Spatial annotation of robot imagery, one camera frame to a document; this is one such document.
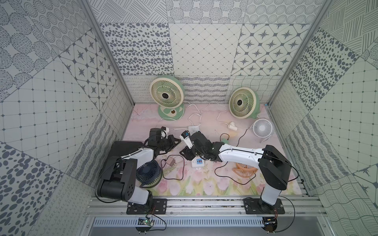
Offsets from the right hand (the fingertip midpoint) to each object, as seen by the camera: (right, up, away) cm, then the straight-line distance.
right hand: (184, 150), depth 84 cm
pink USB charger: (-9, -8, +4) cm, 12 cm away
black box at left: (-40, 0, +6) cm, 40 cm away
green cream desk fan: (+41, +30, +18) cm, 54 cm away
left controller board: (-19, -33, -14) cm, 40 cm away
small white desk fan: (+51, +12, +11) cm, 54 cm away
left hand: (-3, +7, +5) cm, 9 cm away
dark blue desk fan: (-18, -10, -9) cm, 22 cm away
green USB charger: (+27, +3, +14) cm, 30 cm away
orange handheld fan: (+33, -9, -6) cm, 35 cm away
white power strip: (+7, -7, +4) cm, 11 cm away
